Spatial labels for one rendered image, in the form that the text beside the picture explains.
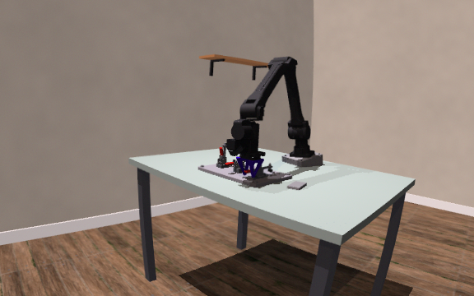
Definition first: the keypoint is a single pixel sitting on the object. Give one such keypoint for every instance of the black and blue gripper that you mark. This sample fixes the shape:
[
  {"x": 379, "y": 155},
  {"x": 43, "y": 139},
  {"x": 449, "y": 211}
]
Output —
[{"x": 251, "y": 161}]

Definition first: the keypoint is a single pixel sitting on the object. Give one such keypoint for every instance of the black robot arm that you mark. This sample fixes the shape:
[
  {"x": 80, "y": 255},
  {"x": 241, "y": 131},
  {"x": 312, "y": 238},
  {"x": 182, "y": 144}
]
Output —
[{"x": 253, "y": 107}]

